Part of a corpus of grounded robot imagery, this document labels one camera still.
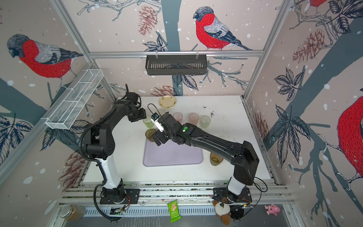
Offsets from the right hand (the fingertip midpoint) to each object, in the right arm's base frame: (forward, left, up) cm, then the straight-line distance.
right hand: (159, 129), depth 76 cm
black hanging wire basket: (+54, -5, +7) cm, 55 cm away
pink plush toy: (-32, -58, -19) cm, 69 cm away
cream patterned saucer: (+41, +4, -21) cm, 47 cm away
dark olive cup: (-8, -33, -20) cm, 39 cm away
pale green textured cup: (+20, -28, -19) cm, 39 cm away
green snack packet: (-33, -9, -20) cm, 40 cm away
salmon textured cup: (+20, -19, -16) cm, 32 cm away
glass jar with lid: (-38, +35, -12) cm, 53 cm away
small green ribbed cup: (+18, +15, -19) cm, 30 cm away
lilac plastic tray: (-4, -4, -22) cm, 23 cm away
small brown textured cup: (+7, +11, -18) cm, 22 cm away
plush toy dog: (-34, -34, -19) cm, 51 cm away
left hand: (+18, +15, -10) cm, 25 cm away
